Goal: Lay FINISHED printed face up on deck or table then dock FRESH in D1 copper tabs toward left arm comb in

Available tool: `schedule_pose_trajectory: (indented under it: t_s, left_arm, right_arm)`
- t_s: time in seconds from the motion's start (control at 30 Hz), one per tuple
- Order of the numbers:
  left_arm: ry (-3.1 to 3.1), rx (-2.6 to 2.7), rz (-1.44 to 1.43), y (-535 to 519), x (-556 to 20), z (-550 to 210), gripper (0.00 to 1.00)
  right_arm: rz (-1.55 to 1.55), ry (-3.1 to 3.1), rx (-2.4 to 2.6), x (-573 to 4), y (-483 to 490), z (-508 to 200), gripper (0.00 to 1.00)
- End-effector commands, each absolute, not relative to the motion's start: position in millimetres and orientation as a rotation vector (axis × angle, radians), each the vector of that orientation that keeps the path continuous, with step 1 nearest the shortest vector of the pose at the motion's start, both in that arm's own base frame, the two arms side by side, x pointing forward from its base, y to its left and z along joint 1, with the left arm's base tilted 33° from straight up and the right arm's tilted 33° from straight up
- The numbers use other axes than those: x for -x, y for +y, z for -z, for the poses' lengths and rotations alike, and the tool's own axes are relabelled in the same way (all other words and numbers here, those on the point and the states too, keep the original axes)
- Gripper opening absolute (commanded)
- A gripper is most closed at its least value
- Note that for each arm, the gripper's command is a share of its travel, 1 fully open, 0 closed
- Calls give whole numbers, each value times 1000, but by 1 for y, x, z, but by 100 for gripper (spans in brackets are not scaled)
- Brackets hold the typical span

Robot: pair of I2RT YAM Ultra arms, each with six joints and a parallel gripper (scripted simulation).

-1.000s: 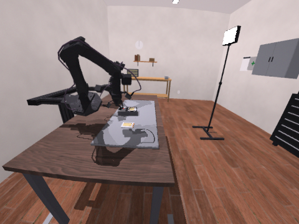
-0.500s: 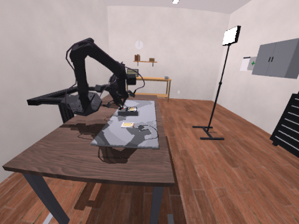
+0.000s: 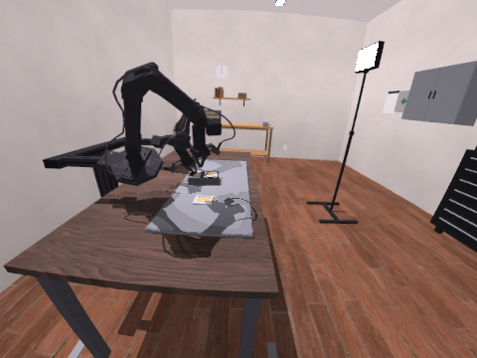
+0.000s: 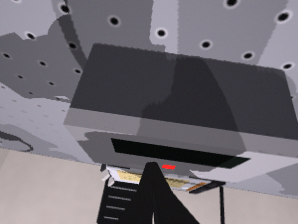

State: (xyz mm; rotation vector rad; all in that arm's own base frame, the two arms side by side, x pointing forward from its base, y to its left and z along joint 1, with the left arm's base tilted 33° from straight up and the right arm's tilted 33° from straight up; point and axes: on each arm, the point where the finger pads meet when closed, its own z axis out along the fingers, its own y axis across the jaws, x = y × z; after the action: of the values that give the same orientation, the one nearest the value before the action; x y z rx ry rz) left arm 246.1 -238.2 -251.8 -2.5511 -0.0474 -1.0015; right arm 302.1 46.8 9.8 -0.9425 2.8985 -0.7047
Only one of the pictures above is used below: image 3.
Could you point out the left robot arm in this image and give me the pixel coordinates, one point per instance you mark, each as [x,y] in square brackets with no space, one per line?
[182,137]

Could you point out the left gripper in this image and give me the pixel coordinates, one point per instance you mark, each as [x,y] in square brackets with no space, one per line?
[185,158]

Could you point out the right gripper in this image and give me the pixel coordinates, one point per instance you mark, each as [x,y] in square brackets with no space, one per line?
[201,150]

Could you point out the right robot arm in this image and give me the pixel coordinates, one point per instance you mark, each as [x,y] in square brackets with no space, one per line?
[134,88]

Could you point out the white gel cassette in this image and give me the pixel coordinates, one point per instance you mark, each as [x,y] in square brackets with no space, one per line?
[211,173]

